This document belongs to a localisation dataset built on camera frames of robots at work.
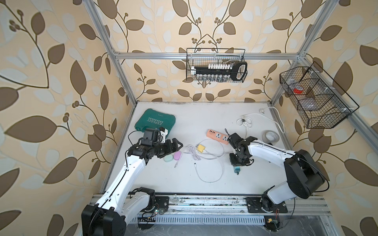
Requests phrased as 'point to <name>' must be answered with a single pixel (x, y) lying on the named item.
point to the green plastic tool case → (148, 118)
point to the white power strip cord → (271, 112)
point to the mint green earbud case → (168, 158)
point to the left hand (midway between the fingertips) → (175, 145)
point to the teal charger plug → (236, 169)
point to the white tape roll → (269, 136)
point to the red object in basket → (299, 90)
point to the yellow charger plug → (201, 148)
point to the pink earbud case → (177, 155)
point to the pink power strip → (222, 138)
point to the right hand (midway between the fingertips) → (235, 164)
